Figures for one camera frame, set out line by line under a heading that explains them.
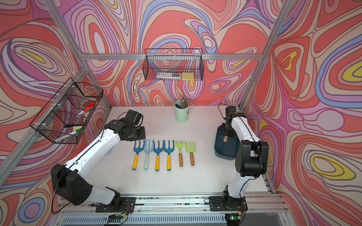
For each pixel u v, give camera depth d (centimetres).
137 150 93
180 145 96
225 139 88
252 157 48
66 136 72
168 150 93
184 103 101
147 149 94
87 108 77
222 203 73
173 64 94
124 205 72
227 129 74
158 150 94
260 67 93
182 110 102
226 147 89
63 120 73
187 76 91
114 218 71
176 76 82
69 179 39
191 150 93
